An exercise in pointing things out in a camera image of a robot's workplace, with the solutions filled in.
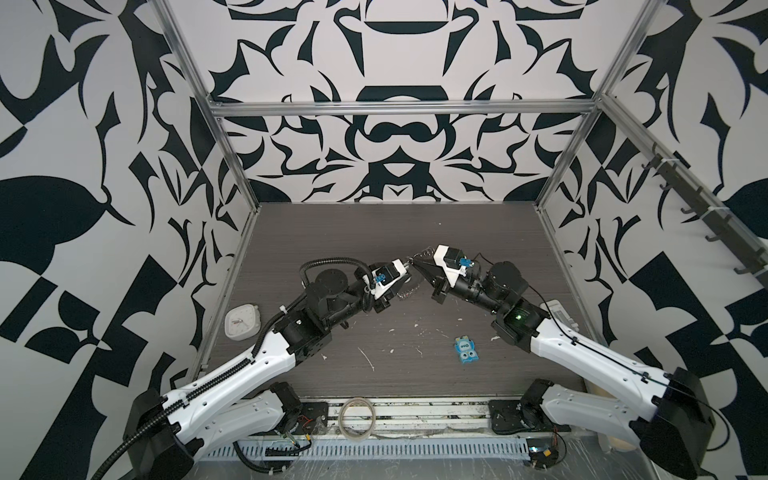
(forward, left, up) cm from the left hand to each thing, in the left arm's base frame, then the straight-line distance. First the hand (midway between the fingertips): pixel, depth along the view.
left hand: (403, 259), depth 65 cm
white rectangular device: (0, -48, -31) cm, 58 cm away
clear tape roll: (-26, +15, -32) cm, 44 cm away
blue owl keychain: (-9, -18, -31) cm, 38 cm away
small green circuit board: (-33, -32, -33) cm, 57 cm away
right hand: (-1, -3, +1) cm, 3 cm away
